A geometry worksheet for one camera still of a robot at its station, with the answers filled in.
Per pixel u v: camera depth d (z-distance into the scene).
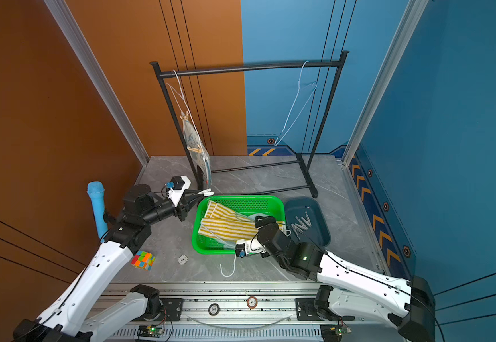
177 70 0.66
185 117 0.81
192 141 0.83
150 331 0.71
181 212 0.62
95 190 0.70
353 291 0.45
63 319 0.39
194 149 0.76
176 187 0.58
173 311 0.73
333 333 0.71
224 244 0.86
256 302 0.76
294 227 0.91
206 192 0.72
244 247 0.62
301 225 0.93
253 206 1.02
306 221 0.94
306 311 0.72
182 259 0.85
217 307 0.74
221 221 0.87
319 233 0.91
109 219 0.79
